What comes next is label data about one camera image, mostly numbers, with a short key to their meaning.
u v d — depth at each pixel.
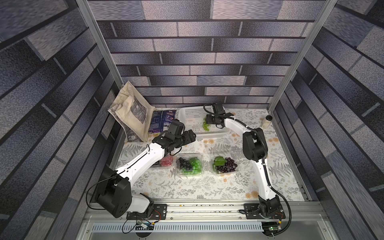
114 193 0.41
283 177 0.85
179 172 0.87
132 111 0.92
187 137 0.73
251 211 0.73
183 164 0.85
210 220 0.74
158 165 0.85
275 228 0.70
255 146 0.62
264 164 0.62
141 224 0.70
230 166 0.85
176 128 0.62
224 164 0.86
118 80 1.00
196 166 0.83
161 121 1.07
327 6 0.70
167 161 0.85
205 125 1.06
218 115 0.85
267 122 1.03
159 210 0.74
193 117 1.13
